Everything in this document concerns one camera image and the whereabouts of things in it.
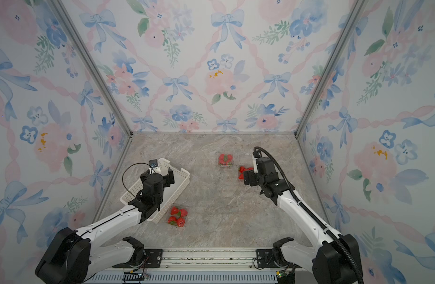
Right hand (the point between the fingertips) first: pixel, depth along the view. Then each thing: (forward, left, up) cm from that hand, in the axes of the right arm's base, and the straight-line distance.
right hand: (257, 169), depth 84 cm
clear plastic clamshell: (+16, +15, -14) cm, 26 cm away
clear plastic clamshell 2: (+8, +7, -15) cm, 18 cm away
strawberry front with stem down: (-20, +40, -13) cm, 46 cm away
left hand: (0, +45, +1) cm, 45 cm away
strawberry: (-16, +35, -14) cm, 41 cm away
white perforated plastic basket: (0, +38, -9) cm, 39 cm away
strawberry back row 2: (+5, +6, -14) cm, 16 cm away
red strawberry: (-15, +40, -13) cm, 44 cm away
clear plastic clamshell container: (-17, +38, -14) cm, 44 cm away
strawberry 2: (-21, +35, -12) cm, 43 cm away
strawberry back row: (+9, +6, -13) cm, 17 cm away
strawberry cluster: (+10, +1, -14) cm, 17 cm away
